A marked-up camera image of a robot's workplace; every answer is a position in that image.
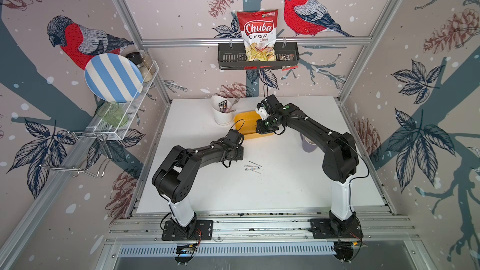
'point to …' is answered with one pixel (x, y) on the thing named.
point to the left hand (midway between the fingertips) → (241, 153)
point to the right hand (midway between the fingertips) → (257, 129)
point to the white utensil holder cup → (222, 109)
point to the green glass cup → (112, 114)
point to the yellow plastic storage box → (246, 123)
